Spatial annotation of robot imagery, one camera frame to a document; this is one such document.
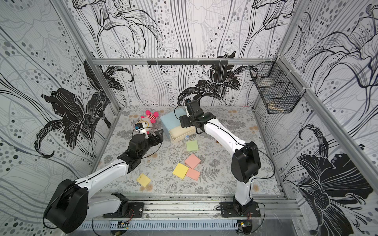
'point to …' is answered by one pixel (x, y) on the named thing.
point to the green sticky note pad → (192, 145)
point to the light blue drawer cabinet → (171, 125)
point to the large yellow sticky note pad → (180, 170)
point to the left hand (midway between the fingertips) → (160, 134)
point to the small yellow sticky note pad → (143, 180)
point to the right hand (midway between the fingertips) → (189, 117)
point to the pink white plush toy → (150, 117)
